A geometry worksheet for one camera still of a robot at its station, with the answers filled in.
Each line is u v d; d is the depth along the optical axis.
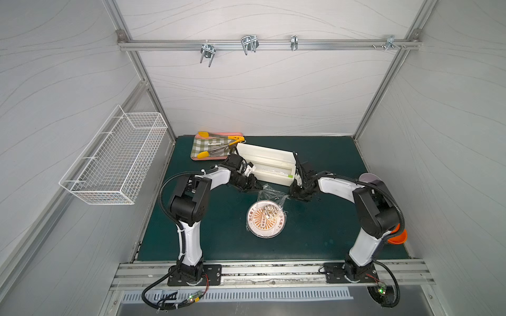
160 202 0.49
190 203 0.52
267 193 0.97
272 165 1.05
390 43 0.77
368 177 0.97
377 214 0.48
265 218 0.87
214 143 1.15
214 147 1.13
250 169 0.92
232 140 1.17
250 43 0.76
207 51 0.79
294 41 0.72
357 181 0.55
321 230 0.81
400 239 0.78
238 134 1.23
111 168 0.68
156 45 0.77
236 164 0.83
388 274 0.72
